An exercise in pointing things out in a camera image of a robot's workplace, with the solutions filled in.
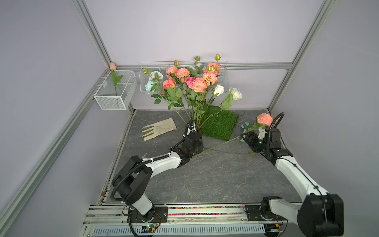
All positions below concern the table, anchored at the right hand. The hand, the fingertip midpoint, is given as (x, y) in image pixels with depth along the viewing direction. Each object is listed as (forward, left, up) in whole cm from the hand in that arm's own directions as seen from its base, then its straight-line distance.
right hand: (243, 136), depth 84 cm
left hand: (+3, +27, -1) cm, 27 cm away
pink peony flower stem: (0, -7, +14) cm, 15 cm away
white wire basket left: (+36, +80, +7) cm, 88 cm away
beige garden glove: (+18, +54, -16) cm, 60 cm away
